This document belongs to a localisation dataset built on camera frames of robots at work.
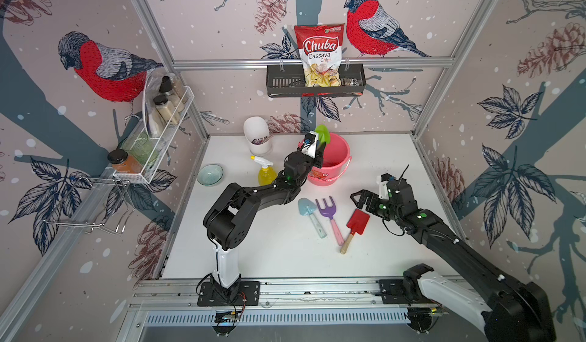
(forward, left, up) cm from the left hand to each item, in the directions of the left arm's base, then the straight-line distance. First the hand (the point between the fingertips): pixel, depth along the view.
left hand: (325, 137), depth 85 cm
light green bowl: (-2, +51, -23) cm, 56 cm away
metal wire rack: (-33, +61, +10) cm, 71 cm away
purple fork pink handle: (-20, -3, -24) cm, 31 cm away
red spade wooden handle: (-23, -14, -26) cm, 37 cm away
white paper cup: (+19, +30, -13) cm, 38 cm away
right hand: (-19, -12, -13) cm, 26 cm away
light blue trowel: (-17, +6, -24) cm, 30 cm away
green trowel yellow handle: (0, +1, +2) cm, 2 cm away
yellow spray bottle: (-7, +24, -16) cm, 29 cm away
